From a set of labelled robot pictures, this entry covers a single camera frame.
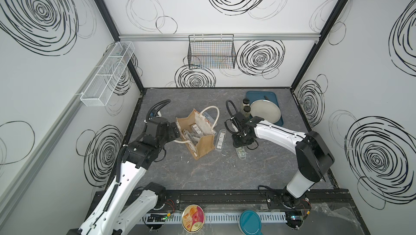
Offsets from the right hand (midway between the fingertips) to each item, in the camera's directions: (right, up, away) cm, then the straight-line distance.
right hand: (237, 144), depth 88 cm
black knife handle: (+26, +26, +28) cm, 46 cm away
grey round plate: (+22, +18, +17) cm, 33 cm away
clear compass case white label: (-9, +1, +4) cm, 10 cm away
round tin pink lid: (-22, -26, -21) cm, 40 cm away
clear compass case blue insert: (-15, +11, +14) cm, 24 cm away
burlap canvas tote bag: (-23, +7, +6) cm, 25 cm away
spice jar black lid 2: (+8, +19, +11) cm, 23 cm away
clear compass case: (-28, +4, +3) cm, 28 cm away
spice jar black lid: (+7, +23, +12) cm, 27 cm away
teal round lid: (+1, -24, -25) cm, 35 cm away
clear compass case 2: (-22, +3, +1) cm, 23 cm away
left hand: (-33, +11, -14) cm, 38 cm away
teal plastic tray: (+19, +27, +28) cm, 43 cm away
